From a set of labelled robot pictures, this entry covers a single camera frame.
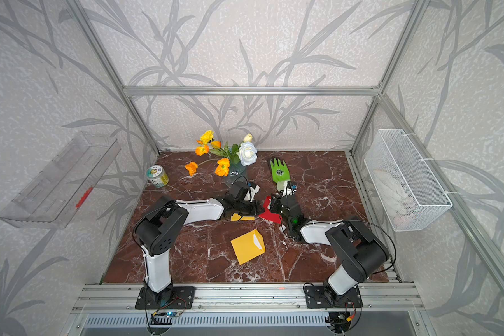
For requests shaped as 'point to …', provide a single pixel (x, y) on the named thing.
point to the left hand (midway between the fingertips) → (265, 210)
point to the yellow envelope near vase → (235, 217)
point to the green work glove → (281, 173)
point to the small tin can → (157, 176)
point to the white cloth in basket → (395, 198)
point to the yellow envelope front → (248, 246)
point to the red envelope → (269, 215)
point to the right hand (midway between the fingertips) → (272, 194)
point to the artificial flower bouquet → (245, 153)
